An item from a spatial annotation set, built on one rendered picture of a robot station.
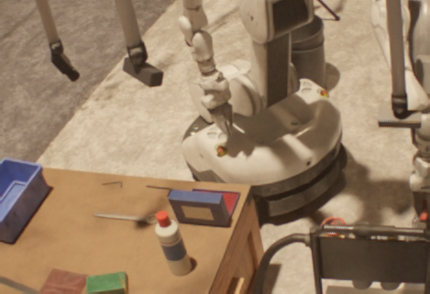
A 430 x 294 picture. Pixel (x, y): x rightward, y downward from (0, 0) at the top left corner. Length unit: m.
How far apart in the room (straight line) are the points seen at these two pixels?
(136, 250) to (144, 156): 1.15
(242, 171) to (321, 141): 0.32
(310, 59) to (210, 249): 1.35
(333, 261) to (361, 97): 1.41
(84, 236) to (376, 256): 0.92
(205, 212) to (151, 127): 1.36
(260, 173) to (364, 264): 0.66
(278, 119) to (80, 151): 1.09
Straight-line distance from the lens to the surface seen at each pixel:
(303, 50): 3.07
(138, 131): 3.32
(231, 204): 2.12
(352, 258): 1.98
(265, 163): 2.46
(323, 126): 2.56
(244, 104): 2.47
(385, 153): 2.94
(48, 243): 2.21
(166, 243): 1.85
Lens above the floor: 1.93
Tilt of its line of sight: 37 degrees down
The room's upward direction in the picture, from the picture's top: 13 degrees counter-clockwise
